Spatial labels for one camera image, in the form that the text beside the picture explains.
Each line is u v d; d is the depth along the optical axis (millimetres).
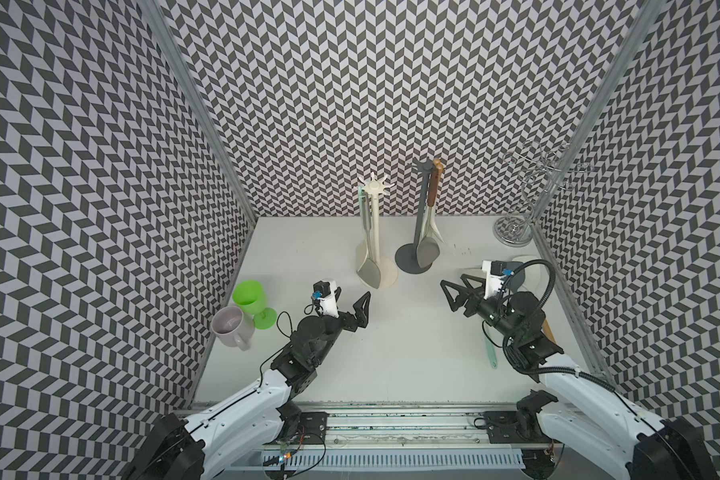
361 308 684
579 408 496
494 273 675
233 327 767
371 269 946
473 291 667
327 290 655
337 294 771
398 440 707
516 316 588
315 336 560
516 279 656
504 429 709
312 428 710
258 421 573
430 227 941
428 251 951
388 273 994
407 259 1050
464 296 664
